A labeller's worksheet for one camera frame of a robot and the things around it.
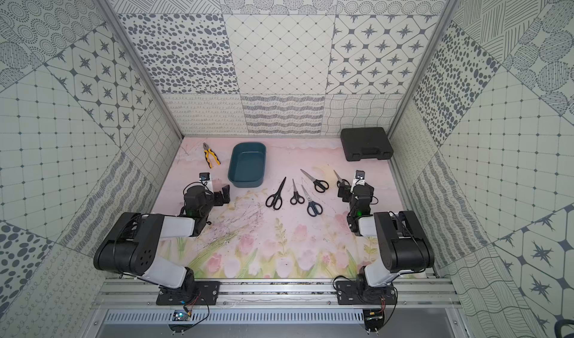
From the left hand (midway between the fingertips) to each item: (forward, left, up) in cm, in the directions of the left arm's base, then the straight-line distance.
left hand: (216, 183), depth 94 cm
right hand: (+2, -60, -1) cm, 60 cm away
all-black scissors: (-3, -25, -8) cm, 26 cm away
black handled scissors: (+9, -55, -8) cm, 56 cm away
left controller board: (-45, +3, -9) cm, 46 cm away
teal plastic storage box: (+13, -10, -5) cm, 17 cm away
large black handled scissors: (+5, -46, -7) cm, 46 cm away
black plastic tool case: (+31, -68, -6) cm, 75 cm away
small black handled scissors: (-2, -34, -8) cm, 35 cm away
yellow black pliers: (+24, +13, -5) cm, 27 cm away
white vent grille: (-45, -16, -8) cm, 49 cm away
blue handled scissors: (-7, -42, -8) cm, 43 cm away
